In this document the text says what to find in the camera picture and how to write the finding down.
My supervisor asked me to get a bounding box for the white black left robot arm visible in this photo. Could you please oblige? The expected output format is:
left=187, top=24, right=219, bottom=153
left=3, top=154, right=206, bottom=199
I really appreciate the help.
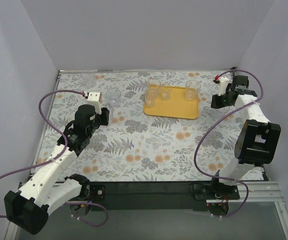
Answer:
left=4, top=104, right=109, bottom=235

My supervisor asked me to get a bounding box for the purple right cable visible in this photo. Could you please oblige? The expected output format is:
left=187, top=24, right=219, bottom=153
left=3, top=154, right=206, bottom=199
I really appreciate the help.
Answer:
left=193, top=69, right=263, bottom=218

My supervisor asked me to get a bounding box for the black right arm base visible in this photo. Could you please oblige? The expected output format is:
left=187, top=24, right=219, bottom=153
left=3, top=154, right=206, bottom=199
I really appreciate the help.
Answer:
left=188, top=182, right=240, bottom=216

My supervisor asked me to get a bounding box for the purple cable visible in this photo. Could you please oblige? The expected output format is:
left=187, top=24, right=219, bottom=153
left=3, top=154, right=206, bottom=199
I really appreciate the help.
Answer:
left=193, top=69, right=263, bottom=218
left=0, top=89, right=109, bottom=227

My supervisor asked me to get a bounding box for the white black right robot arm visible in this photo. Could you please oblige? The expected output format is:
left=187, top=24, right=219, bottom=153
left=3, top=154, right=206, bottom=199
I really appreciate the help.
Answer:
left=210, top=75, right=281, bottom=199

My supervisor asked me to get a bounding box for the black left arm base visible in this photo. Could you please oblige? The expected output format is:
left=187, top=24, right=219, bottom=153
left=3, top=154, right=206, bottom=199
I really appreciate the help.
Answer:
left=69, top=184, right=106, bottom=217

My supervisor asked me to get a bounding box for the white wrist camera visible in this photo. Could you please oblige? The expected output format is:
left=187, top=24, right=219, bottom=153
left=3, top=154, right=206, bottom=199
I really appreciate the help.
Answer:
left=213, top=75, right=231, bottom=96
left=84, top=90, right=102, bottom=115

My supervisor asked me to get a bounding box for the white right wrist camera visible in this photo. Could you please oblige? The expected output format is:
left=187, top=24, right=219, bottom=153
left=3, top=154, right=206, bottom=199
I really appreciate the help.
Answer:
left=213, top=75, right=231, bottom=96

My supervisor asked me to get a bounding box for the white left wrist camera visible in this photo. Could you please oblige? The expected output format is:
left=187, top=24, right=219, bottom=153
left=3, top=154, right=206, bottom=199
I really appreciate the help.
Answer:
left=84, top=90, right=102, bottom=115

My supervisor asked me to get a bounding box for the floral patterned table mat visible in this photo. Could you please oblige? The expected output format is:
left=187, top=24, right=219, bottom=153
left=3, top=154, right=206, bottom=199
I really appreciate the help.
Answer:
left=49, top=71, right=243, bottom=181

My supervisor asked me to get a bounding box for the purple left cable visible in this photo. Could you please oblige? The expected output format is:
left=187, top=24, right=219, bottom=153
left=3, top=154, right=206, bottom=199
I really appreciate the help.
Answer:
left=0, top=89, right=109, bottom=227

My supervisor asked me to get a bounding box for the yellow plastic tray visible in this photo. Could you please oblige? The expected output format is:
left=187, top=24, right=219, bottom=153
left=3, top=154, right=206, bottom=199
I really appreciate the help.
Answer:
left=143, top=86, right=199, bottom=120

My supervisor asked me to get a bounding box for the clear large glass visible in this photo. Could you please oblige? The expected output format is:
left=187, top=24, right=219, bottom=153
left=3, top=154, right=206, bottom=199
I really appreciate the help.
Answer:
left=146, top=78, right=161, bottom=94

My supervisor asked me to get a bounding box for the clear tall glass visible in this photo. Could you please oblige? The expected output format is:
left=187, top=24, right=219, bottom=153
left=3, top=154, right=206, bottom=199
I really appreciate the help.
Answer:
left=106, top=88, right=121, bottom=108

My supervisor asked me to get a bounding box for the clear small glass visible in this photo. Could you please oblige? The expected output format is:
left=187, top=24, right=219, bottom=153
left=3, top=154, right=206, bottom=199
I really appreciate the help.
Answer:
left=145, top=89, right=158, bottom=107
left=160, top=85, right=172, bottom=100

